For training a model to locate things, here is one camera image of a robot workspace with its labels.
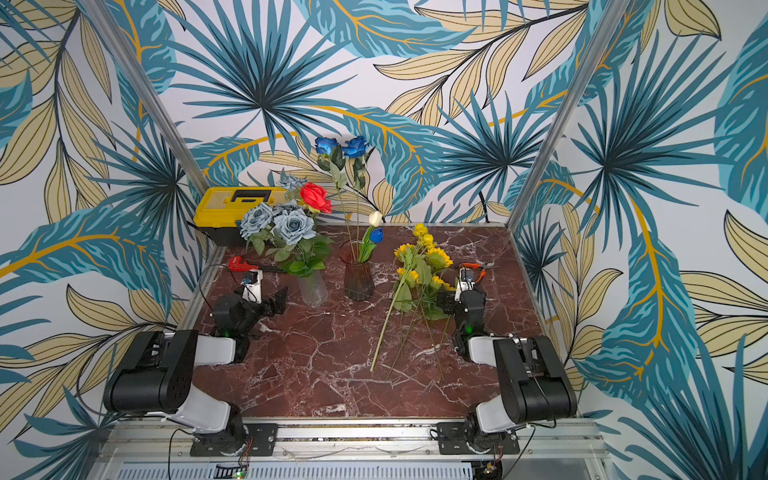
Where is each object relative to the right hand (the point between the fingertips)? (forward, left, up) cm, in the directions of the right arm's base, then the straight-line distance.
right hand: (461, 285), depth 93 cm
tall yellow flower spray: (0, +12, -3) cm, 12 cm away
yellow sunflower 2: (+3, +6, -4) cm, 8 cm away
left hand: (+1, +58, 0) cm, 58 cm away
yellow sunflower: (+5, +15, -3) cm, 16 cm away
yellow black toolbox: (+27, +78, +10) cm, 83 cm away
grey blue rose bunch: (-2, +47, +27) cm, 55 cm away
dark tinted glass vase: (-1, +31, +7) cm, 32 cm away
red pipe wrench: (+16, +76, -6) cm, 78 cm away
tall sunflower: (+11, +5, -1) cm, 13 cm away
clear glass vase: (+1, +46, -3) cm, 46 cm away
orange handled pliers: (+13, -12, -8) cm, 19 cm away
